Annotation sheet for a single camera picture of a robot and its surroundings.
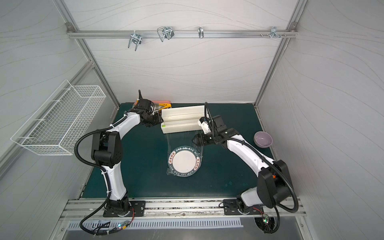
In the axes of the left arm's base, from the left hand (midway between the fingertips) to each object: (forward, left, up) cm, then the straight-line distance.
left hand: (161, 121), depth 98 cm
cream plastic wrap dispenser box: (+4, -9, -2) cm, 10 cm away
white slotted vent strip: (-55, +13, -10) cm, 58 cm away
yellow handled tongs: (+20, 0, -6) cm, 20 cm away
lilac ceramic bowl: (-9, -68, -7) cm, 69 cm away
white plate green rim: (-24, -17, -8) cm, 31 cm away
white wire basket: (-21, +40, +21) cm, 50 cm away
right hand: (-16, -25, +5) cm, 30 cm away
